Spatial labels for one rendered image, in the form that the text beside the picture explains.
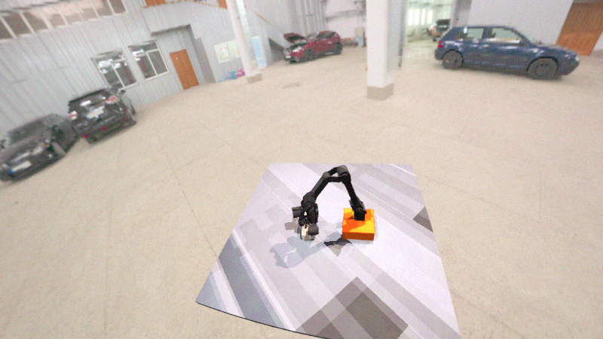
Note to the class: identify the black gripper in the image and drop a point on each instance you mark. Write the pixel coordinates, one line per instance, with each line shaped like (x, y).
(313, 220)

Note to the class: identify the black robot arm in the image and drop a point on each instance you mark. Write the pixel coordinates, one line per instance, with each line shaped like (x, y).
(309, 204)

